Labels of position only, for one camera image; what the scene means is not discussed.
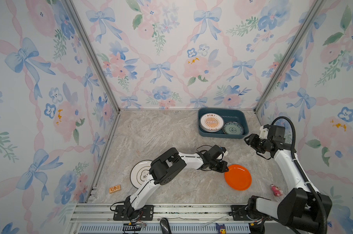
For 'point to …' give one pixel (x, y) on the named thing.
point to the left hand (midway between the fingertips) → (230, 170)
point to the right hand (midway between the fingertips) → (249, 139)
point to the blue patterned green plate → (233, 127)
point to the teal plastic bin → (228, 114)
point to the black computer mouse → (165, 226)
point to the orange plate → (238, 177)
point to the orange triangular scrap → (114, 188)
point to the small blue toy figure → (221, 228)
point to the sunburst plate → (211, 122)
